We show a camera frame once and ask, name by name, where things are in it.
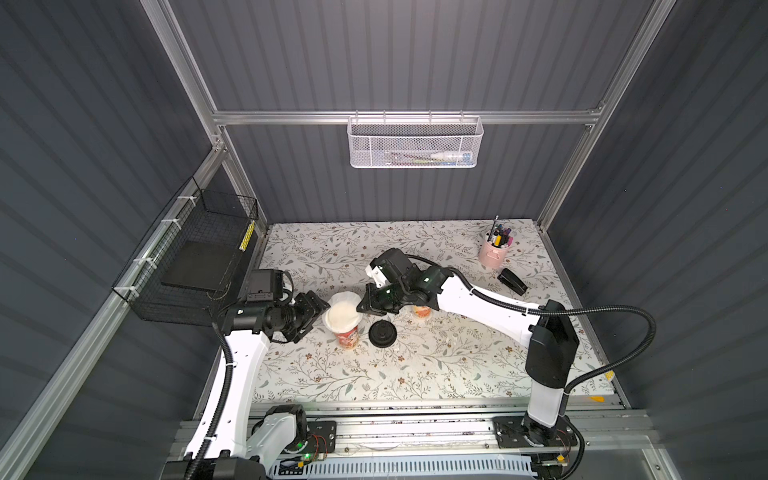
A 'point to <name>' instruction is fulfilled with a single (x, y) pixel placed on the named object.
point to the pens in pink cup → (498, 235)
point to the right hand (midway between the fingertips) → (357, 309)
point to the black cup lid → (382, 333)
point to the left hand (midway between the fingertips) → (323, 315)
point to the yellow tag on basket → (247, 237)
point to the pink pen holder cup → (492, 257)
